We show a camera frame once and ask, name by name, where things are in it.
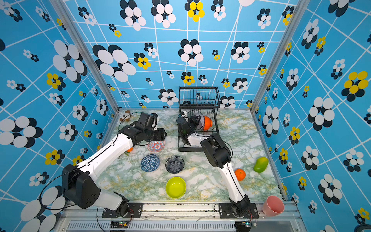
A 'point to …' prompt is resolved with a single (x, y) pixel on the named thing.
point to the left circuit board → (119, 224)
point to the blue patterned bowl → (149, 163)
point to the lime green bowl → (176, 187)
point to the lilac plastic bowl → (200, 123)
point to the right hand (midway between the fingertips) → (204, 117)
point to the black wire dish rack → (202, 100)
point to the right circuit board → (243, 226)
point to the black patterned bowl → (175, 164)
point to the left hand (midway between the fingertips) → (165, 133)
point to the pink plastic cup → (273, 206)
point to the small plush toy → (126, 116)
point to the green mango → (261, 164)
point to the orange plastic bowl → (208, 123)
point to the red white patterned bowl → (156, 146)
